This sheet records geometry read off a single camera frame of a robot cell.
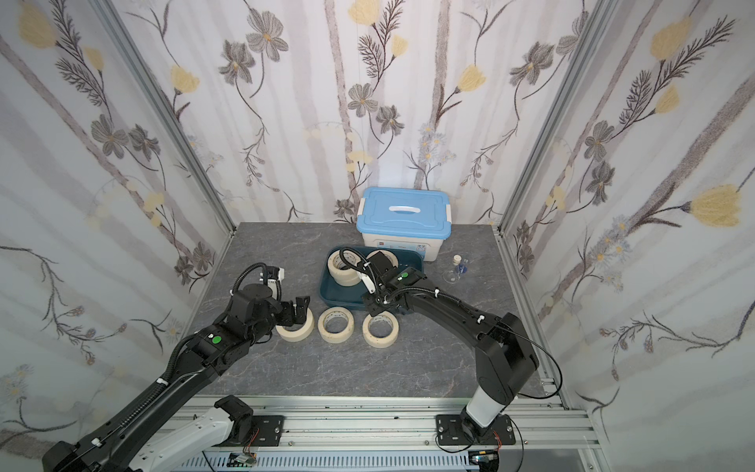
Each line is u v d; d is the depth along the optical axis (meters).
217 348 0.51
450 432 0.73
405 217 1.03
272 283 0.64
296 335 0.89
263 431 0.74
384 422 0.77
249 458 0.70
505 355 0.44
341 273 0.99
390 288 0.60
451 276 1.05
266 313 0.58
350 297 0.98
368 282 0.74
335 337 0.88
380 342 0.88
